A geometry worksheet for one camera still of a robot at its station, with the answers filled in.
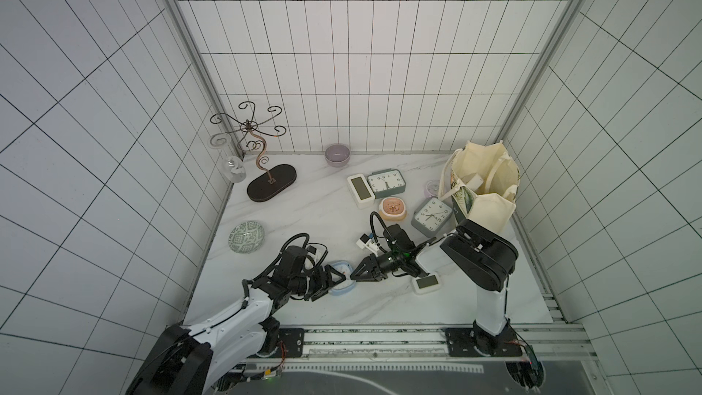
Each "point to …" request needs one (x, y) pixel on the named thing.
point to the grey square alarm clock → (430, 216)
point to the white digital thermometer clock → (426, 283)
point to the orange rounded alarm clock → (392, 208)
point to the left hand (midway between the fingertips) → (336, 286)
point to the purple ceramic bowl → (337, 154)
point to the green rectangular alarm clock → (387, 183)
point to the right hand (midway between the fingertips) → (353, 271)
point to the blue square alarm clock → (345, 269)
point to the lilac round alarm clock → (431, 188)
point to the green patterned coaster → (246, 237)
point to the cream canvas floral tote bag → (482, 180)
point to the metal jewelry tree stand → (275, 179)
